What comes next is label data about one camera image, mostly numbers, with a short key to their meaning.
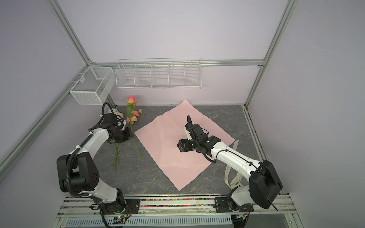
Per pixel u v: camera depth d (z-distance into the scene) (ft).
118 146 3.17
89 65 3.00
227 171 2.78
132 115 3.24
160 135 3.34
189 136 2.17
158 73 3.44
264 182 1.36
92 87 3.20
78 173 1.46
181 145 2.36
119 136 2.47
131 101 3.25
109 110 3.83
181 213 2.41
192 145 2.27
